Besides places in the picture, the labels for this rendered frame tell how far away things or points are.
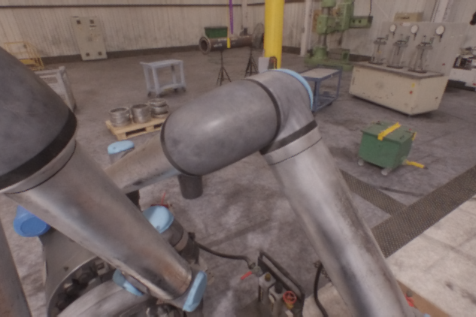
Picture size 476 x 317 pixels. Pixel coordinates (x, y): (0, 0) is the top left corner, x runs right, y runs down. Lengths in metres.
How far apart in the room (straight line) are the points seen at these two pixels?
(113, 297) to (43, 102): 1.00
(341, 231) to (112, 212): 0.36
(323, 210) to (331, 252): 0.08
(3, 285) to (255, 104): 0.42
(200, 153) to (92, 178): 0.13
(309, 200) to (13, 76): 0.41
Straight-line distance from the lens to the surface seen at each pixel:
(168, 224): 0.73
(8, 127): 0.27
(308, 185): 0.45
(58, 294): 1.60
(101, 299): 1.21
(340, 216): 0.47
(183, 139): 0.36
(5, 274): 0.49
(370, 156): 3.87
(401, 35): 7.25
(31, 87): 0.28
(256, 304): 2.20
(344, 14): 11.50
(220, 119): 0.35
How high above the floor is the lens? 1.90
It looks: 29 degrees down
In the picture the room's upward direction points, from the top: 1 degrees counter-clockwise
